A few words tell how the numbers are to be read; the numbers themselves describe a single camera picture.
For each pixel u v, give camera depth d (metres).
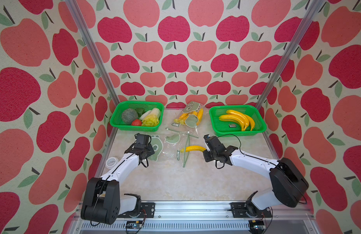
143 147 0.69
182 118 1.07
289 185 0.43
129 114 1.03
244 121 1.01
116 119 1.07
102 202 0.41
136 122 1.04
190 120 1.02
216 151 0.69
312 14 0.71
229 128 1.08
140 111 1.14
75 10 0.71
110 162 0.84
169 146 0.87
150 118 1.02
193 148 0.91
